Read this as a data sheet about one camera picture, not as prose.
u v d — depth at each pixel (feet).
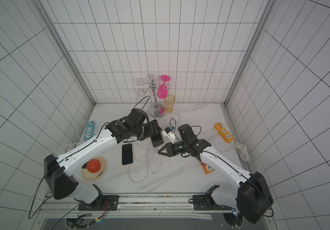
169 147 2.17
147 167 2.82
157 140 2.54
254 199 1.28
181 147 2.14
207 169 2.73
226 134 3.19
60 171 1.32
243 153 2.87
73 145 3.11
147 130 2.19
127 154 2.94
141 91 2.94
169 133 2.29
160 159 2.92
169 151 2.15
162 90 3.52
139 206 2.39
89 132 3.28
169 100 3.49
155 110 3.71
